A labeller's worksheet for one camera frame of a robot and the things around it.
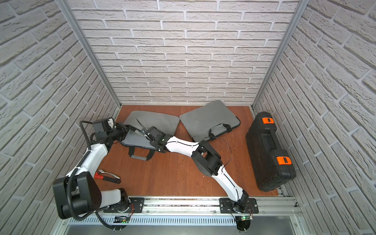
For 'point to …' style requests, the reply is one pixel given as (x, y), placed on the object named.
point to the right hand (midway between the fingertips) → (160, 133)
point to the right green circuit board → (245, 217)
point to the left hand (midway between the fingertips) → (132, 121)
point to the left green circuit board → (121, 219)
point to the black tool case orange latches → (272, 165)
